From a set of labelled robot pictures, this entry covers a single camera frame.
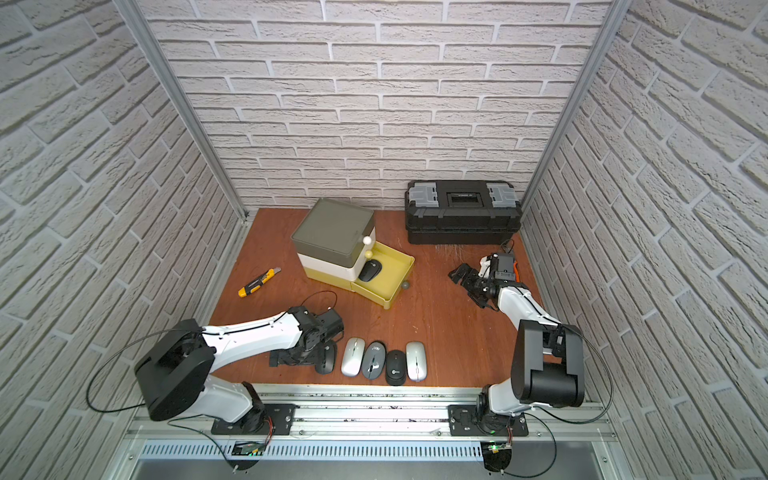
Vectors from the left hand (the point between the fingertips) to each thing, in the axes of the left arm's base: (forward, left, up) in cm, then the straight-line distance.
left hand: (305, 355), depth 83 cm
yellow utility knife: (+24, +20, 0) cm, 31 cm away
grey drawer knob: (+22, -30, +2) cm, 37 cm away
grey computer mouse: (-2, -20, +2) cm, 20 cm away
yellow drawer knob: (+29, -17, +10) cm, 35 cm away
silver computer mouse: (0, -14, 0) cm, 14 cm away
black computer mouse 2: (-2, -7, +1) cm, 7 cm away
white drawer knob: (+29, -17, +17) cm, 38 cm away
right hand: (+20, -47, +7) cm, 52 cm away
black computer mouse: (+28, -17, +3) cm, 33 cm away
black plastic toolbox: (+43, -49, +16) cm, 67 cm away
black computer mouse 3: (-3, -26, -2) cm, 26 cm away
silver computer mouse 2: (-2, -32, +2) cm, 32 cm away
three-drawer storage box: (+27, -8, +17) cm, 33 cm away
